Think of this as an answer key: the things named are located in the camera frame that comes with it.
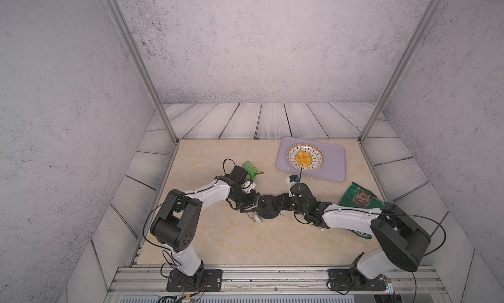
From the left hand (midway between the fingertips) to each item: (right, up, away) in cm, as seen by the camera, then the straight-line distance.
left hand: (263, 208), depth 86 cm
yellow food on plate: (+23, +21, +22) cm, 38 cm away
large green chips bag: (+45, +4, +8) cm, 46 cm away
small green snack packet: (-5, +15, +15) cm, 22 cm away
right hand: (+6, +4, +1) cm, 7 cm away
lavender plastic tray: (+39, +16, +21) cm, 47 cm away
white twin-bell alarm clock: (+3, -1, +1) cm, 3 cm away
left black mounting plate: (-21, -23, -14) cm, 33 cm away
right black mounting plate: (+29, -18, -21) cm, 40 cm away
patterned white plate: (+32, +22, +24) cm, 45 cm away
